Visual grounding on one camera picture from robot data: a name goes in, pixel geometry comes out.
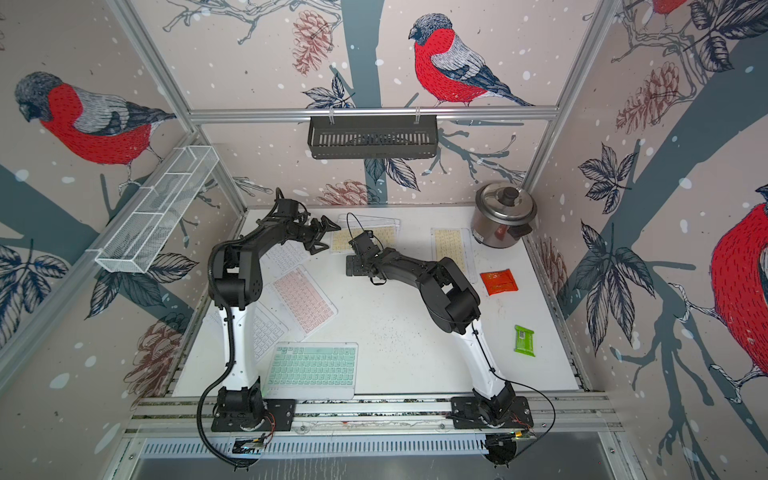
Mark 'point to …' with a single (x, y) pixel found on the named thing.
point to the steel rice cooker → (502, 214)
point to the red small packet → (499, 282)
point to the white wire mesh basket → (134, 241)
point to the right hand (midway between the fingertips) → (361, 263)
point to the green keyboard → (313, 371)
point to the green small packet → (524, 340)
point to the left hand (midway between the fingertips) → (338, 230)
